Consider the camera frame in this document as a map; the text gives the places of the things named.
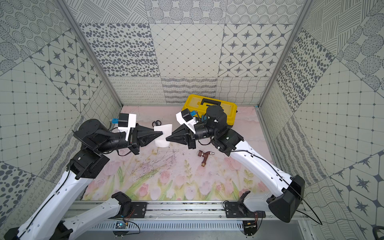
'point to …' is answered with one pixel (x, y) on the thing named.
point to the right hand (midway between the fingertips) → (168, 138)
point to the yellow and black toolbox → (198, 105)
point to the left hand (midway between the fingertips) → (159, 127)
